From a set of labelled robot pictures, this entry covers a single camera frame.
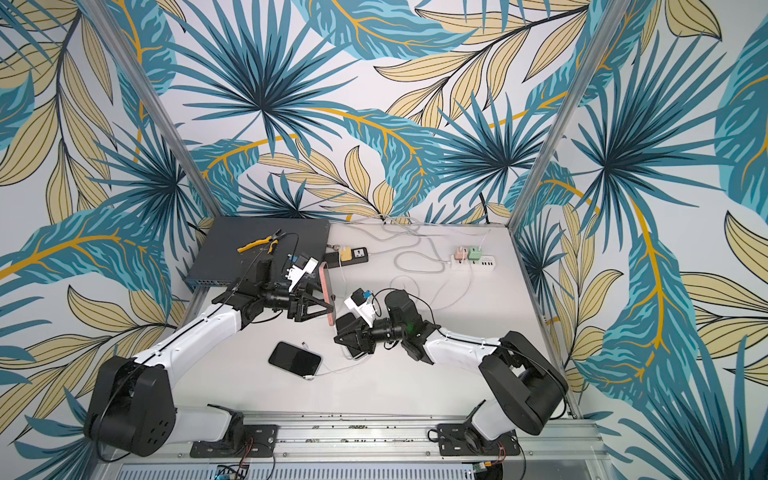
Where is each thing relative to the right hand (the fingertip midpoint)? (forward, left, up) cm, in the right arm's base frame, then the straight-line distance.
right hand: (324, 359), depth 72 cm
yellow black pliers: (+46, +24, -7) cm, 53 cm away
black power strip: (+41, -7, -11) cm, 43 cm away
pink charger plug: (+38, -42, -7) cm, 57 cm away
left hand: (+10, -2, +7) cm, 13 cm away
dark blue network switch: (+45, +41, -10) cm, 61 cm away
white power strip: (+37, -51, -12) cm, 65 cm away
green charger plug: (+38, -47, -8) cm, 61 cm away
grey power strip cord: (+54, -22, -14) cm, 60 cm away
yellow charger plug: (+39, -2, -8) cm, 40 cm away
